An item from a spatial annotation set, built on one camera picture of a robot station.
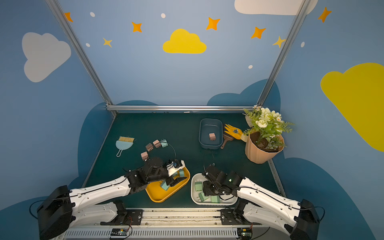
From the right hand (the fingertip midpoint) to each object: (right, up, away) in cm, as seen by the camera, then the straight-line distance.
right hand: (208, 188), depth 77 cm
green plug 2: (+4, -7, +1) cm, 8 cm away
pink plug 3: (-37, +19, +20) cm, 46 cm away
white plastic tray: (+6, +1, -15) cm, 16 cm away
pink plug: (+6, +25, +28) cm, 38 cm away
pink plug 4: (-33, +21, +21) cm, 44 cm away
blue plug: (-15, +5, +9) cm, 18 cm away
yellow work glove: (+23, +28, +29) cm, 46 cm away
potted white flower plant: (+35, +25, +9) cm, 44 cm away
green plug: (-5, -1, +6) cm, 8 cm away
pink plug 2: (-40, +13, +19) cm, 46 cm away
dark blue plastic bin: (+6, +33, +36) cm, 49 cm away
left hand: (-13, +11, 0) cm, 17 cm away
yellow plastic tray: (-28, -5, +4) cm, 28 cm away
